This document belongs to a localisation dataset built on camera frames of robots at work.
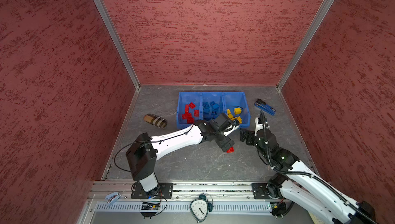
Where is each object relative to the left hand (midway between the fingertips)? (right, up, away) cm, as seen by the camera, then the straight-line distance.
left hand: (224, 139), depth 79 cm
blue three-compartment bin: (-18, +16, +28) cm, 37 cm away
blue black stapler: (+31, +17, +28) cm, 45 cm away
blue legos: (-6, +13, +24) cm, 28 cm away
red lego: (-22, +10, +21) cm, 32 cm away
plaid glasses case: (-40, +7, +17) cm, 45 cm away
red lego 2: (-15, +12, +22) cm, 29 cm away
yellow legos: (+12, +13, +25) cm, 30 cm away
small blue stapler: (-54, -25, -8) cm, 61 cm away
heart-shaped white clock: (-12, -28, -12) cm, 32 cm away
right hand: (+13, +3, +2) cm, 13 cm away
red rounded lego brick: (+5, -9, +9) cm, 13 cm away
